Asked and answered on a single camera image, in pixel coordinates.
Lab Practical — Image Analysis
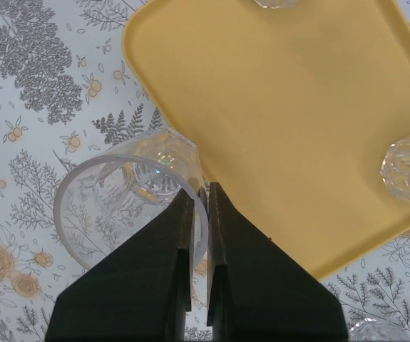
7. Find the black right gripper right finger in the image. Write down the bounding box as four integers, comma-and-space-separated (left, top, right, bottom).
207, 182, 348, 341

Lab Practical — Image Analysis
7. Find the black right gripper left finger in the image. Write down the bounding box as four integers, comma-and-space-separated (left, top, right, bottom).
45, 190, 194, 341

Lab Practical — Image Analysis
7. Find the clear small glass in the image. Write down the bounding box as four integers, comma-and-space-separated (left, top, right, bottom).
53, 128, 208, 269

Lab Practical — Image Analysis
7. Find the clear large glass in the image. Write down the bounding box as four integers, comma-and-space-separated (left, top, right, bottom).
255, 0, 297, 9

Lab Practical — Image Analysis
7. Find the yellow plastic tray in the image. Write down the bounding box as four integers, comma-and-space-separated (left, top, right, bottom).
123, 1, 410, 278

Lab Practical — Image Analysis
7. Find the floral patterned table mat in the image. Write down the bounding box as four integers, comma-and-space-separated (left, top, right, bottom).
0, 1, 165, 341

